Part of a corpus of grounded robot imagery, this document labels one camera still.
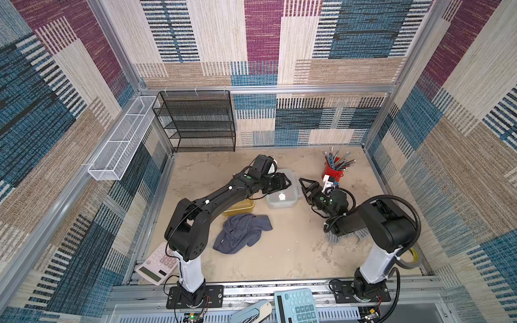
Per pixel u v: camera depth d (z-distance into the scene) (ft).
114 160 2.35
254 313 2.24
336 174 3.25
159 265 2.59
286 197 3.00
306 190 2.69
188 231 1.56
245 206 2.95
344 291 2.41
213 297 2.41
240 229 2.77
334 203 2.39
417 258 2.62
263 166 2.27
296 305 2.30
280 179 2.53
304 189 2.68
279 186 2.51
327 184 2.81
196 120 3.56
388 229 1.61
